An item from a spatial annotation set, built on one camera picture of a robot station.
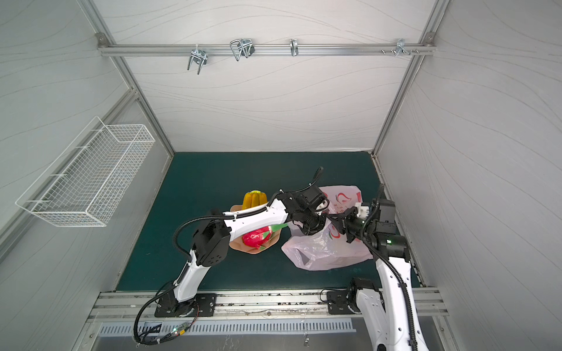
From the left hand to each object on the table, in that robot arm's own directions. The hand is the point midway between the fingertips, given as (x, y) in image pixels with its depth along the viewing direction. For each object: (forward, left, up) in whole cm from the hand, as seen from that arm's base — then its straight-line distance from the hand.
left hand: (331, 237), depth 77 cm
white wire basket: (+7, +80, +20) cm, 83 cm away
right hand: (+4, +2, +10) cm, 11 cm away
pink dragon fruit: (+1, +27, -3) cm, 27 cm away
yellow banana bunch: (+17, +30, -2) cm, 35 cm away
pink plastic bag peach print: (-6, +3, +6) cm, 9 cm away
